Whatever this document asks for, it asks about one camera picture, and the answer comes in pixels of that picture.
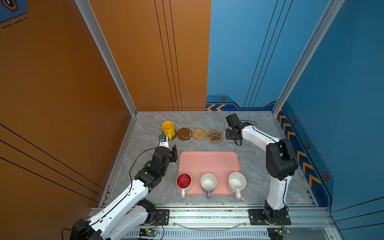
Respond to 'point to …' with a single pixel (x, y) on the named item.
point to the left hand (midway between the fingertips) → (171, 144)
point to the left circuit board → (147, 232)
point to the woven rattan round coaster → (199, 134)
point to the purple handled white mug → (209, 182)
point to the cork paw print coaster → (215, 136)
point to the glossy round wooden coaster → (184, 134)
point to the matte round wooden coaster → (173, 137)
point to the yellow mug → (169, 129)
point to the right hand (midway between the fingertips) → (229, 135)
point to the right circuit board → (282, 231)
